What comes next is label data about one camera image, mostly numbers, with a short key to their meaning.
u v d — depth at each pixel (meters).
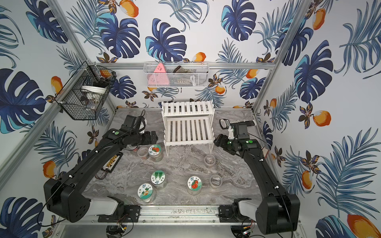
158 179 0.78
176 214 0.75
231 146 0.68
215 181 0.80
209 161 0.87
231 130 0.76
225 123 1.12
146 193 0.73
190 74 0.92
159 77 0.90
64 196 0.39
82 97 0.92
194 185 0.76
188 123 0.96
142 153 0.90
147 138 0.71
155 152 0.88
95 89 0.80
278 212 0.39
